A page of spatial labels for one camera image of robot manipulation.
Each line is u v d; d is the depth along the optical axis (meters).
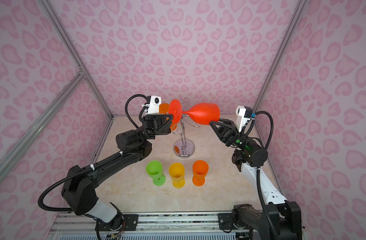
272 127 0.58
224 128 0.51
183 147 0.99
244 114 0.50
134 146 0.54
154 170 0.82
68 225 0.74
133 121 0.62
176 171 0.82
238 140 0.53
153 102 0.52
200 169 0.80
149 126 0.49
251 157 0.48
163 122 0.51
